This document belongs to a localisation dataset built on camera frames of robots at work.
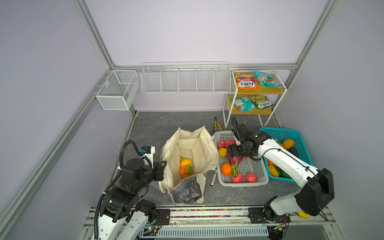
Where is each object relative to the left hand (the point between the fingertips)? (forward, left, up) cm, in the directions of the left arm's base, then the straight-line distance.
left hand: (166, 165), depth 67 cm
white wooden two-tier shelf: (+57, -78, -11) cm, 97 cm away
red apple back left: (+20, -31, -19) cm, 42 cm away
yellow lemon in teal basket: (+17, -73, -17) cm, 77 cm away
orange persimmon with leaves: (+3, -8, -15) cm, 17 cm away
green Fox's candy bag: (+44, -60, -5) cm, 75 cm away
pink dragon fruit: (+6, -36, -16) cm, 40 cm away
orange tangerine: (+3, -31, -18) cm, 36 cm away
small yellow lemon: (+14, -30, -18) cm, 38 cm away
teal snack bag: (+42, -48, -5) cm, 64 cm away
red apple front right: (-3, -43, -18) cm, 47 cm away
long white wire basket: (+64, -10, +3) cm, 64 cm away
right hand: (+9, -37, -10) cm, 39 cm away
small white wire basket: (+53, +35, +2) cm, 64 cm away
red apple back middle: (+19, -35, -14) cm, 42 cm away
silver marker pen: (+1, -24, -23) cm, 33 cm away
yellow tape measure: (-21, -65, -22) cm, 72 cm away
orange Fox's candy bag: (+44, -46, +12) cm, 64 cm away
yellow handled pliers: (+43, -31, -22) cm, 57 cm away
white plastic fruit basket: (+2, -47, -21) cm, 52 cm away
